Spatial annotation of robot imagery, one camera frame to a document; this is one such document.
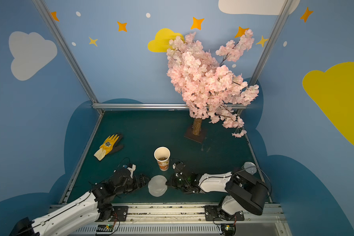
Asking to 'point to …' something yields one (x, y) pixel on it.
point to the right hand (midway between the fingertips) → (166, 181)
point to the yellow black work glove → (110, 145)
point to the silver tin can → (250, 167)
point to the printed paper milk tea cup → (162, 155)
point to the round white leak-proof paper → (157, 186)
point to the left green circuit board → (104, 228)
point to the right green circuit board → (228, 228)
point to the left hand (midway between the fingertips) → (148, 180)
